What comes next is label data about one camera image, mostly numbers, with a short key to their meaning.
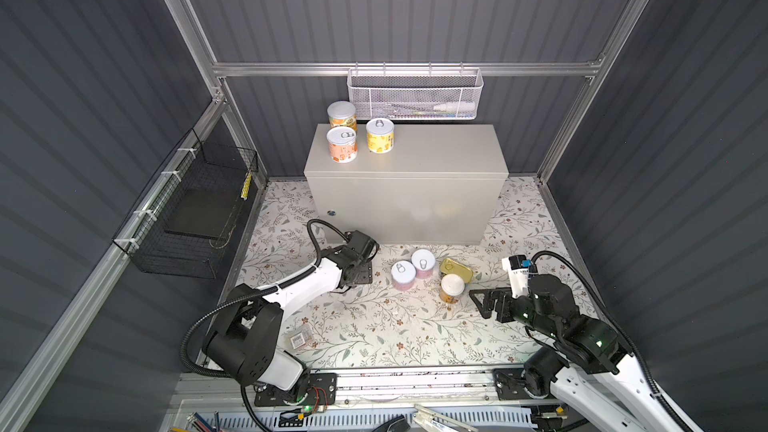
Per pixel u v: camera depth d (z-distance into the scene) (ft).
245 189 2.70
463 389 2.47
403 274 2.91
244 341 1.44
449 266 2.98
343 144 2.41
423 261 2.98
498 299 2.07
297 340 2.59
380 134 2.49
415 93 4.05
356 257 2.26
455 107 2.85
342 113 2.54
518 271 2.10
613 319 3.10
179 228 2.25
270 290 1.54
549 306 1.73
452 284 2.77
